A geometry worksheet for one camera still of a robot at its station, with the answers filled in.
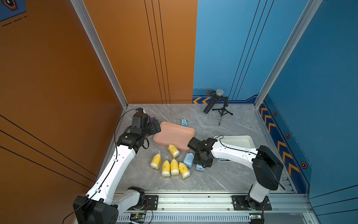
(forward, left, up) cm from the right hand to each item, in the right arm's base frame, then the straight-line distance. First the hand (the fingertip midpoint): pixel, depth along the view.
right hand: (197, 164), depth 84 cm
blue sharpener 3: (-9, -8, +28) cm, 30 cm away
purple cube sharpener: (+33, +32, +3) cm, 46 cm away
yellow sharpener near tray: (+6, +14, +5) cm, 16 cm away
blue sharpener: (+1, +5, +4) cm, 7 cm away
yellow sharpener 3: (-5, +8, +4) cm, 11 cm away
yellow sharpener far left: (-1, +24, +4) cm, 25 cm away
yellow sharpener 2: (-4, +14, +4) cm, 15 cm away
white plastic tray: (+18, -29, -3) cm, 34 cm away
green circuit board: (-26, +30, -6) cm, 40 cm away
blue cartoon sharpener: (+33, +8, -1) cm, 34 cm away
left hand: (+15, +26, +21) cm, 37 cm away
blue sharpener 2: (-3, -1, +1) cm, 4 cm away
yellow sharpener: (-5, +18, +4) cm, 19 cm away
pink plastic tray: (+23, +14, -4) cm, 27 cm away
